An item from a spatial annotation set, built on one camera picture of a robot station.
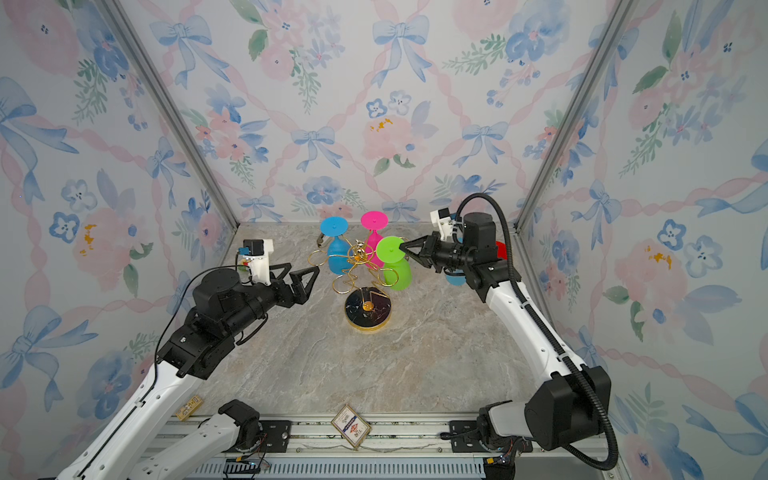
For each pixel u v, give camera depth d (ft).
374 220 2.63
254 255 1.80
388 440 2.45
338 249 2.72
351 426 2.45
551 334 1.46
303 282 1.93
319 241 3.71
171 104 2.80
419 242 2.26
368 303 3.12
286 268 2.26
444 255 2.13
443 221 2.26
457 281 3.39
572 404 1.30
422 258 2.12
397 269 2.33
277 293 1.89
